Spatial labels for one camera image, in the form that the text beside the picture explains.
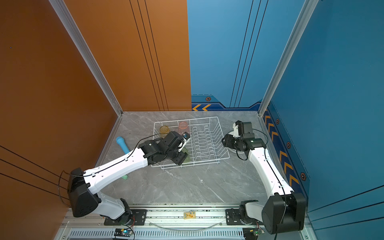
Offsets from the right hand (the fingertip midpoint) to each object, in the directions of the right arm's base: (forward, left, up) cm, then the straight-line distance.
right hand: (225, 140), depth 83 cm
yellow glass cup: (+14, +38, -8) cm, 42 cm away
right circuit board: (-40, -9, -19) cm, 46 cm away
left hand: (-7, +23, +1) cm, 24 cm away
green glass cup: (-14, +20, +4) cm, 25 cm away
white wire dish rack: (+5, +10, -11) cm, 16 cm away
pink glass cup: (+15, +25, -6) cm, 29 cm away
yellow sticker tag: (-33, +20, -17) cm, 42 cm away
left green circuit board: (-40, +52, -18) cm, 68 cm away
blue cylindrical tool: (+10, +68, -12) cm, 69 cm away
